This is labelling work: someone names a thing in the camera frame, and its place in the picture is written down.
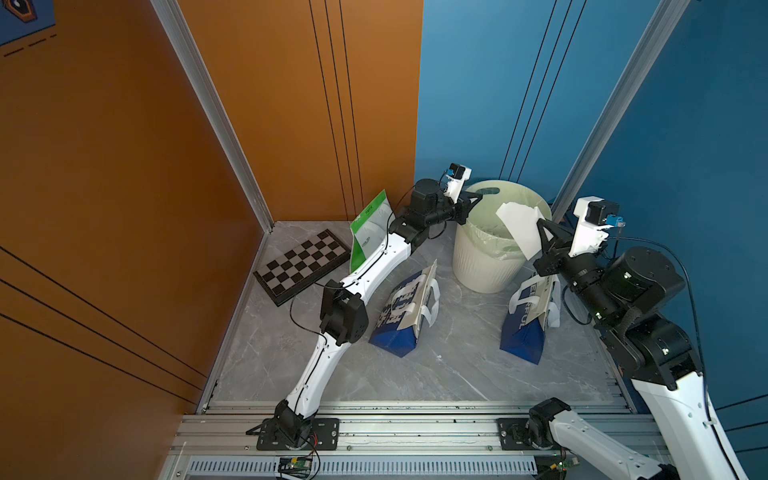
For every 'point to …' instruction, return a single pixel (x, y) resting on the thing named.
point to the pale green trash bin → (488, 254)
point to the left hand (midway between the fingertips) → (484, 192)
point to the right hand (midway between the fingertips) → (540, 220)
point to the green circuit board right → (565, 464)
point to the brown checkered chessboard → (291, 272)
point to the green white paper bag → (370, 229)
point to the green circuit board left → (296, 463)
